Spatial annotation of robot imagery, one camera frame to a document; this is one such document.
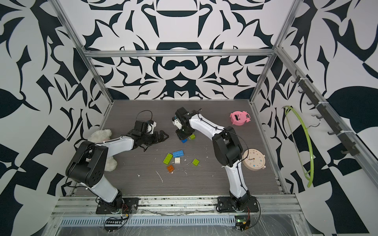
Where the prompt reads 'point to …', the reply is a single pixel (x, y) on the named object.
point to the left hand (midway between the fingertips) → (163, 135)
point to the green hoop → (311, 176)
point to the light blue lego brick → (177, 154)
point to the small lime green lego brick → (196, 162)
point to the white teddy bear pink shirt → (100, 135)
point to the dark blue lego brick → (184, 140)
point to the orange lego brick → (170, 168)
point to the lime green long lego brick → (168, 159)
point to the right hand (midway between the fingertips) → (182, 133)
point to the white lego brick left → (177, 160)
